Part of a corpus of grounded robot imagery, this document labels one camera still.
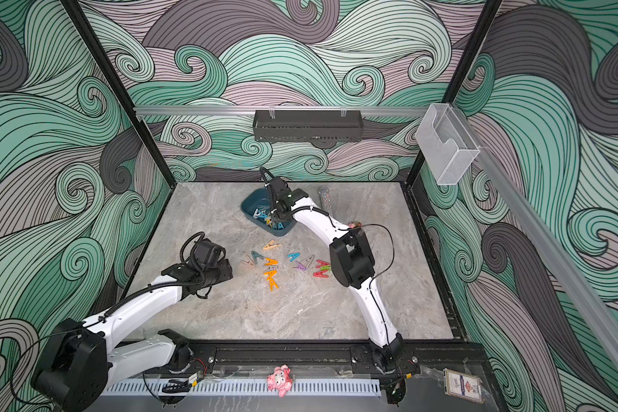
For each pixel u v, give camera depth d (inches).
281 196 28.9
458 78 33.3
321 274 35.5
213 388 27.5
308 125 37.4
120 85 34.3
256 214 42.3
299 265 36.4
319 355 29.7
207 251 26.2
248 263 36.4
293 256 37.4
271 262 37.0
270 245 38.5
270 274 35.6
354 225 22.7
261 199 44.0
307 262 36.7
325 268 36.4
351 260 22.4
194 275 24.1
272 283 34.9
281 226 40.8
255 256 37.4
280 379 26.4
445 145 30.6
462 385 26.8
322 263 36.8
